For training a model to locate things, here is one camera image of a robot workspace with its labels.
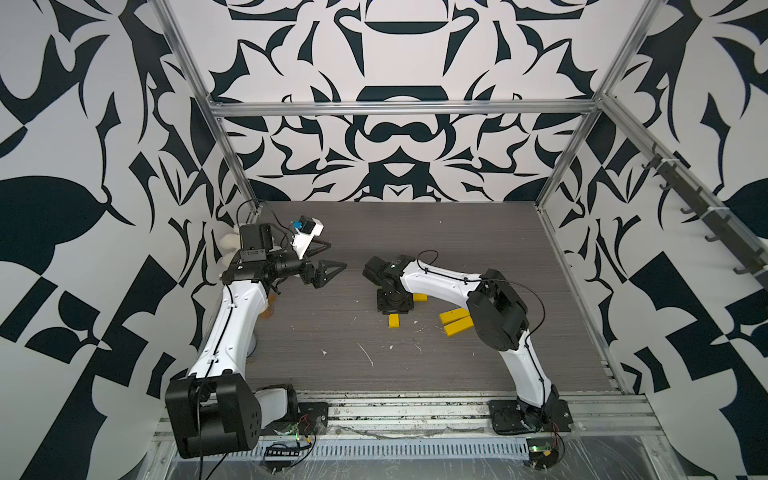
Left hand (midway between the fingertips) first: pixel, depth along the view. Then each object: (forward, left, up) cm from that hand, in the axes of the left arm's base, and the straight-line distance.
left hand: (331, 251), depth 77 cm
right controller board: (-42, -49, -25) cm, 69 cm away
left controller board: (-41, +13, -25) cm, 49 cm away
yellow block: (-9, -16, -23) cm, 30 cm away
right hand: (-5, -14, -23) cm, 28 cm away
